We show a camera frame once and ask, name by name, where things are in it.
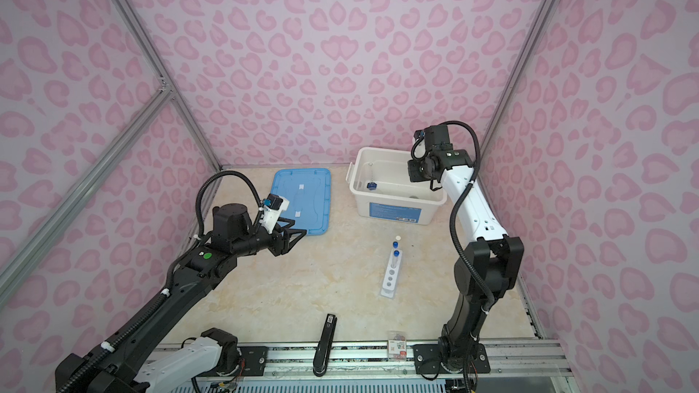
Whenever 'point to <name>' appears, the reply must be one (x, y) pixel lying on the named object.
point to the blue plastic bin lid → (308, 192)
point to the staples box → (397, 347)
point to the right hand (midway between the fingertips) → (418, 167)
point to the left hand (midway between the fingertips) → (299, 223)
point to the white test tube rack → (391, 277)
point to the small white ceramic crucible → (413, 196)
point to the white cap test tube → (398, 237)
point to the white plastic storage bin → (380, 183)
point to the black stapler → (323, 346)
